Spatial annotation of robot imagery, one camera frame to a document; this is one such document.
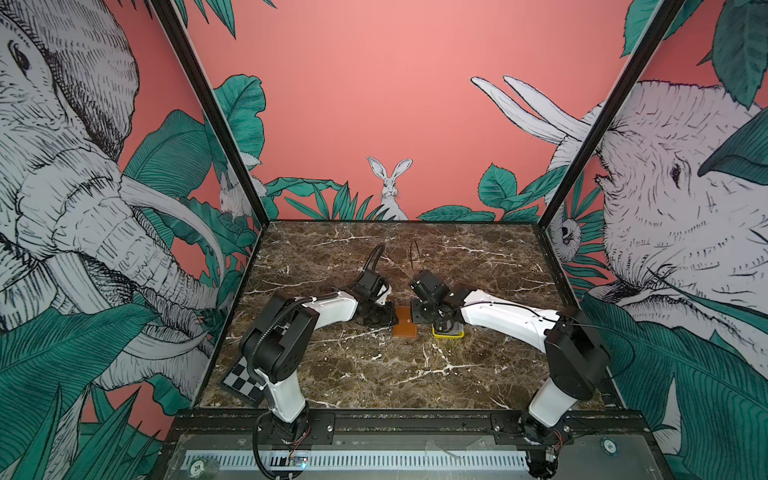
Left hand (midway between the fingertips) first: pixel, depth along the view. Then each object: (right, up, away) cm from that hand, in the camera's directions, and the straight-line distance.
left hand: (400, 317), depth 91 cm
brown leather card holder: (+2, -3, -1) cm, 3 cm away
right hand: (+3, +3, -4) cm, 6 cm away
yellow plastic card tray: (+17, -4, -3) cm, 18 cm away
